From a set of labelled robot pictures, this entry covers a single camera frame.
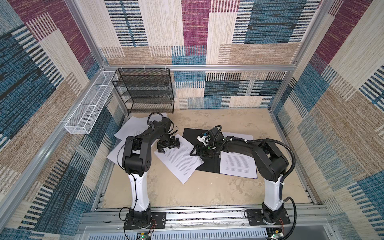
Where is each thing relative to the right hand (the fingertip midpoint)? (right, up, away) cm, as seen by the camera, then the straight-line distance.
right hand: (196, 157), depth 90 cm
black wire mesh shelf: (-37, +44, +21) cm, 61 cm away
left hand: (-15, +4, +7) cm, 17 cm away
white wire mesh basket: (-68, +24, +3) cm, 72 cm away
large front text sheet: (+24, -5, +1) cm, 25 cm away
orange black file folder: (+9, -4, 0) cm, 10 cm away
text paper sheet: (-10, -3, +3) cm, 11 cm away
